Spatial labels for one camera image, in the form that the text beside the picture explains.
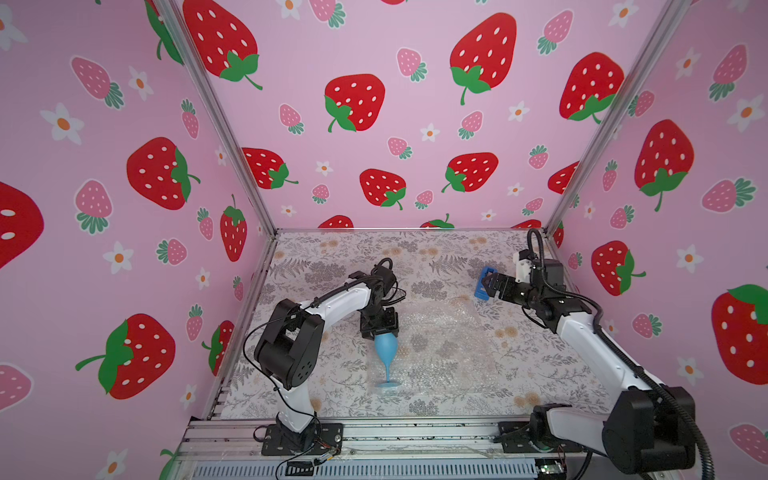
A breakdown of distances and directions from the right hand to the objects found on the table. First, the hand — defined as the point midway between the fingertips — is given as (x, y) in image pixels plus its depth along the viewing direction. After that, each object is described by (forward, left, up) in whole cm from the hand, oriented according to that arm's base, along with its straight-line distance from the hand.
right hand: (490, 283), depth 84 cm
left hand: (-12, +27, -13) cm, 33 cm away
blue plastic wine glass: (-18, +29, -9) cm, 35 cm away
